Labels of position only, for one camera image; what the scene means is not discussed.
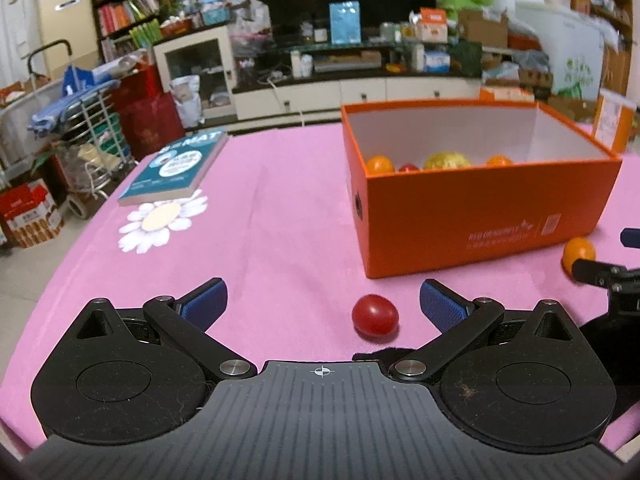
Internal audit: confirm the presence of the orange and white canister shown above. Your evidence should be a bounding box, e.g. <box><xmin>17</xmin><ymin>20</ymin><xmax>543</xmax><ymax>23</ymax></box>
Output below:
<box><xmin>594</xmin><ymin>87</ymin><xmax>638</xmax><ymax>153</ymax></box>

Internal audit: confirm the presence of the light blue packet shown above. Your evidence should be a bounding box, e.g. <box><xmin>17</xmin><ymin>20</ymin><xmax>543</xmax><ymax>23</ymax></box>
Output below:
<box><xmin>328</xmin><ymin>1</ymin><xmax>362</xmax><ymax>45</ymax></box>

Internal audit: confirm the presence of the orange printed carton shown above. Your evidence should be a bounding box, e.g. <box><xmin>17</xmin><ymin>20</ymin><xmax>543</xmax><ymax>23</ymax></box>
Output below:
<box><xmin>480</xmin><ymin>86</ymin><xmax>537</xmax><ymax>103</ymax></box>

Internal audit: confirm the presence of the folded blue cloth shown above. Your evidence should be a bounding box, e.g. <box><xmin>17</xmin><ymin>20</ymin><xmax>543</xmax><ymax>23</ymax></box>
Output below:
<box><xmin>30</xmin><ymin>92</ymin><xmax>108</xmax><ymax>133</ymax></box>

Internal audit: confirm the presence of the silver media player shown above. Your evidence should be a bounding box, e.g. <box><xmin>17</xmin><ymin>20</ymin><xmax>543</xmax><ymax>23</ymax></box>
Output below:
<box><xmin>314</xmin><ymin>52</ymin><xmax>382</xmax><ymax>72</ymax></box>

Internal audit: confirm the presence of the small red paper bag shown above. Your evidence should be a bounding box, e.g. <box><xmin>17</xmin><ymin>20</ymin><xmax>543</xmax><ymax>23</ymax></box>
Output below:
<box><xmin>107</xmin><ymin>65</ymin><xmax>163</xmax><ymax>103</ymax></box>

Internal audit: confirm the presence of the small orange and white box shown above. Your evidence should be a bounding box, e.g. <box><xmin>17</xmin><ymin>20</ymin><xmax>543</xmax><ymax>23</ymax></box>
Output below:
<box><xmin>416</xmin><ymin>7</ymin><xmax>449</xmax><ymax>43</ymax></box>

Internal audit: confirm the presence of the white printed sack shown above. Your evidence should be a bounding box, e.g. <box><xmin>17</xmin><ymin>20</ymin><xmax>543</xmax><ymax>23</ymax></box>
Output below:
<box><xmin>170</xmin><ymin>75</ymin><xmax>203</xmax><ymax>128</ymax></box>

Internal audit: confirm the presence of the white and black television stand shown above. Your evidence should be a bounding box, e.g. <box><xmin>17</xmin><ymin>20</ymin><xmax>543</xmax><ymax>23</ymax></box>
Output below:
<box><xmin>231</xmin><ymin>42</ymin><xmax>483</xmax><ymax>121</ymax></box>

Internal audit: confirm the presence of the white plastic storage bin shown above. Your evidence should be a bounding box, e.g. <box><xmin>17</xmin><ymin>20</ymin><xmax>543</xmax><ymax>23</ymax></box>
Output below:
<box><xmin>0</xmin><ymin>80</ymin><xmax>66</xmax><ymax>166</ymax></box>

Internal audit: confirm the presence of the white curtain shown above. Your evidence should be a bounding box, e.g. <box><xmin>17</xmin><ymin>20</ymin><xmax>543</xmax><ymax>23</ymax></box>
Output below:
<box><xmin>0</xmin><ymin>0</ymin><xmax>51</xmax><ymax>91</ymax></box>

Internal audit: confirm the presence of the white glass door cabinet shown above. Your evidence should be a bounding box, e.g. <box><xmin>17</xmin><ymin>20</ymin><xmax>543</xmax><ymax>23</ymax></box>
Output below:
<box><xmin>152</xmin><ymin>25</ymin><xmax>238</xmax><ymax>123</ymax></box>

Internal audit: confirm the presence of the blue plastic bag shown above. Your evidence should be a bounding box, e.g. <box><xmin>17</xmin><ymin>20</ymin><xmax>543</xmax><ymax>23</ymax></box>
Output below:
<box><xmin>62</xmin><ymin>65</ymin><xmax>121</xmax><ymax>96</ymax></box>

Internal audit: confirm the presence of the black bookshelf with books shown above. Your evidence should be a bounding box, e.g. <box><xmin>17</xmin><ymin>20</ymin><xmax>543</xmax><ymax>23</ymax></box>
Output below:
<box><xmin>87</xmin><ymin>0</ymin><xmax>188</xmax><ymax>63</ymax></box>

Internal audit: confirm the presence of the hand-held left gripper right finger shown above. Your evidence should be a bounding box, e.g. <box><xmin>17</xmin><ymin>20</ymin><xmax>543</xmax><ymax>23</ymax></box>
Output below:
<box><xmin>391</xmin><ymin>278</ymin><xmax>574</xmax><ymax>384</ymax></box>

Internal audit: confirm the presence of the teal book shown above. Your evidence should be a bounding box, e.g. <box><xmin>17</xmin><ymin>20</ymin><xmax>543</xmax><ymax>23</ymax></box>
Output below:
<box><xmin>117</xmin><ymin>130</ymin><xmax>229</xmax><ymax>207</ymax></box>

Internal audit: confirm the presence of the dark green bag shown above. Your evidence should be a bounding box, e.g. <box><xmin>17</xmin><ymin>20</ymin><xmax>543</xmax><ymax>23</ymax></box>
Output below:
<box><xmin>452</xmin><ymin>40</ymin><xmax>483</xmax><ymax>78</ymax></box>

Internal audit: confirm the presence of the metal shopping trolley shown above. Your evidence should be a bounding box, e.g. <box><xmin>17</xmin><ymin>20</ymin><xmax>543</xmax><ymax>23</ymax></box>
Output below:
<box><xmin>27</xmin><ymin>39</ymin><xmax>138</xmax><ymax>220</ymax></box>

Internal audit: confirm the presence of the white bottle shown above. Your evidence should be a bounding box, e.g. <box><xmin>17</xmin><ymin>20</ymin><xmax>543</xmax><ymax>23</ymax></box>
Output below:
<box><xmin>291</xmin><ymin>51</ymin><xmax>315</xmax><ymax>78</ymax></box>

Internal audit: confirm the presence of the red and white carton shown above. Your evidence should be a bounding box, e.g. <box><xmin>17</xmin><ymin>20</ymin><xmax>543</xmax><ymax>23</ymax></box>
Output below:
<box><xmin>0</xmin><ymin>182</ymin><xmax>66</xmax><ymax>249</ymax></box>

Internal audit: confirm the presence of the beige standing air conditioner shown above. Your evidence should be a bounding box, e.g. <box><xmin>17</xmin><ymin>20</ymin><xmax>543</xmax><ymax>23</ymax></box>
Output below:
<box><xmin>37</xmin><ymin>0</ymin><xmax>101</xmax><ymax>78</ymax></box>

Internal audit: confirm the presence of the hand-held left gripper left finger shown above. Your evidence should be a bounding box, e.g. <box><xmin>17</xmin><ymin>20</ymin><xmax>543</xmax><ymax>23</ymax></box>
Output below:
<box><xmin>74</xmin><ymin>277</ymin><xmax>258</xmax><ymax>382</ymax></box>

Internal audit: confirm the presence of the white chest freezer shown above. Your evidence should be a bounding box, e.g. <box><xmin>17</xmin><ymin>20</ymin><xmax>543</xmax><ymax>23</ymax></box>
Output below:
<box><xmin>515</xmin><ymin>0</ymin><xmax>608</xmax><ymax>103</ymax></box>

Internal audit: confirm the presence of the brown cardboard box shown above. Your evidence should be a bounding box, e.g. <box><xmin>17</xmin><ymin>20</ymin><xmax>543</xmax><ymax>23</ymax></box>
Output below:
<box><xmin>457</xmin><ymin>8</ymin><xmax>510</xmax><ymax>48</ymax></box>

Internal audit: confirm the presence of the large red paper bag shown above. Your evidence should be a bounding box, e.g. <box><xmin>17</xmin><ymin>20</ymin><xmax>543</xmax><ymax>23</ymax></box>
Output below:
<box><xmin>120</xmin><ymin>92</ymin><xmax>187</xmax><ymax>161</ymax></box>

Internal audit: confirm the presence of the yellow green apple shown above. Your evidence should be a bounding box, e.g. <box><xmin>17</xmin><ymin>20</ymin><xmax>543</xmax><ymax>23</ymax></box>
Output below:
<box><xmin>424</xmin><ymin>151</ymin><xmax>472</xmax><ymax>171</ymax></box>

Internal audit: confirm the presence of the orange cardboard box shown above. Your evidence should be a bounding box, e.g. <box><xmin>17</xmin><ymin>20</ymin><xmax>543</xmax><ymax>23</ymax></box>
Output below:
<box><xmin>340</xmin><ymin>100</ymin><xmax>623</xmax><ymax>280</ymax></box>

